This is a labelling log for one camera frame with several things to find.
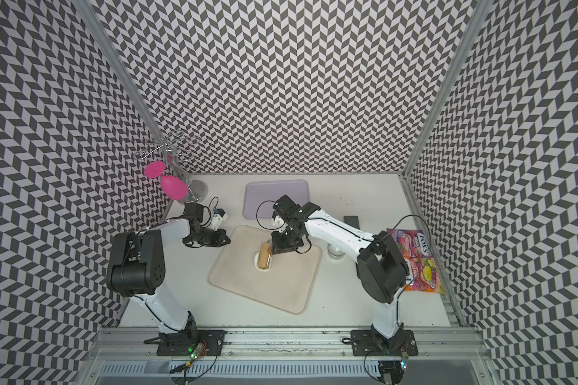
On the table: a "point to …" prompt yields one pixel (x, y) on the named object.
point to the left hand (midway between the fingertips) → (227, 242)
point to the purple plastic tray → (260, 196)
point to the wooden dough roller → (265, 252)
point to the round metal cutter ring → (335, 253)
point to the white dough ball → (257, 262)
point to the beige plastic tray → (289, 282)
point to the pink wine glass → (173, 188)
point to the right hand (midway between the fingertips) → (281, 255)
